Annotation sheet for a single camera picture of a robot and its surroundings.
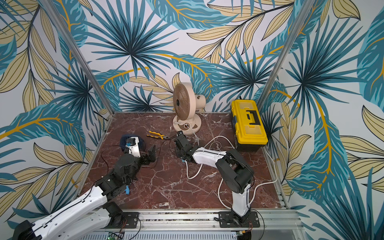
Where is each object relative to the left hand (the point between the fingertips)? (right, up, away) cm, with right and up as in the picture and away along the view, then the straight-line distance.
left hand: (146, 147), depth 76 cm
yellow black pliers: (+2, +4, +27) cm, 28 cm away
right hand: (+16, -2, +19) cm, 24 cm away
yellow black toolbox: (+57, +9, +13) cm, 59 cm away
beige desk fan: (+20, +24, +10) cm, 33 cm away
